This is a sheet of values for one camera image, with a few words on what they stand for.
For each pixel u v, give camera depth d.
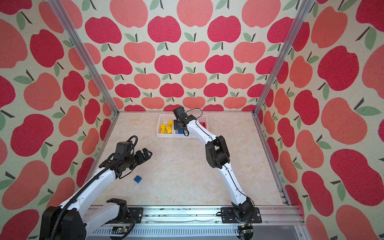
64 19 0.73
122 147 0.65
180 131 1.05
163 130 1.06
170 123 1.11
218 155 0.63
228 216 0.72
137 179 0.85
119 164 0.60
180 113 0.82
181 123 0.77
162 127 1.08
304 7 0.70
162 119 1.11
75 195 0.45
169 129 1.06
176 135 1.02
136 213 0.75
